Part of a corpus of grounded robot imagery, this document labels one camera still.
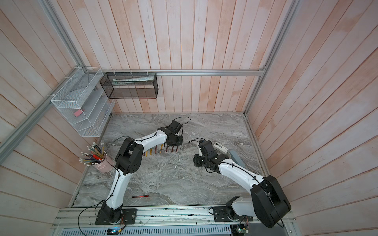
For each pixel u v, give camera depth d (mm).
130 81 894
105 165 839
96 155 821
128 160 576
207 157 660
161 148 996
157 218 738
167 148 1000
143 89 1081
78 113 817
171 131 808
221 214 732
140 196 804
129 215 731
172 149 983
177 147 995
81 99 711
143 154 592
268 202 414
